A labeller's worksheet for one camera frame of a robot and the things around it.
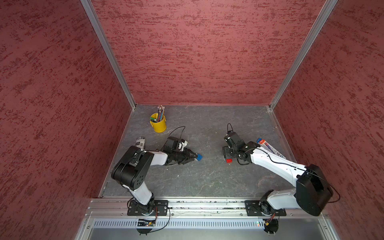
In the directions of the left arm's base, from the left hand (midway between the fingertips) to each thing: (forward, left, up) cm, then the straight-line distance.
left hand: (195, 160), depth 89 cm
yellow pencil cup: (+24, +26, +2) cm, 35 cm away
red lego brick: (-1, -20, +2) cm, 20 cm away
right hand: (+2, -20, +5) cm, 21 cm away
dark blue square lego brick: (+2, -2, +1) cm, 3 cm away
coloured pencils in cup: (+29, +23, +14) cm, 39 cm away
